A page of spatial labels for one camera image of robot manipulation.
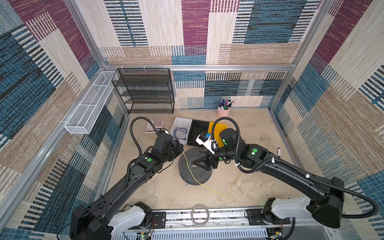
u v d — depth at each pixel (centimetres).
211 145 59
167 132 73
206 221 73
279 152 96
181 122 114
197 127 106
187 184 83
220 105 108
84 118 69
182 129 107
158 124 111
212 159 59
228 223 73
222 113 108
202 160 59
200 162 62
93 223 38
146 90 110
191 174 71
